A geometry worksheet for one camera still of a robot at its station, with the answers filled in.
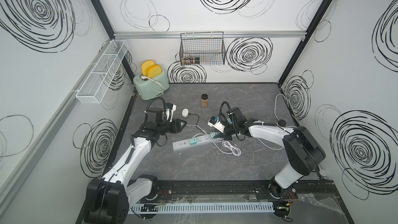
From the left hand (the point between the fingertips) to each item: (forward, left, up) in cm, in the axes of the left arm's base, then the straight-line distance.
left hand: (182, 122), depth 81 cm
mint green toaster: (+29, +27, -5) cm, 40 cm away
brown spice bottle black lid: (+21, -12, -7) cm, 25 cm away
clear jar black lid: (+5, -57, -6) cm, 58 cm away
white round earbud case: (+15, +1, -13) cm, 20 cm away
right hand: (0, -19, -10) cm, 22 cm away
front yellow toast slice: (+35, +22, +5) cm, 42 cm away
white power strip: (-6, -2, -13) cm, 14 cm away
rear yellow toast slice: (+39, +28, +6) cm, 49 cm away
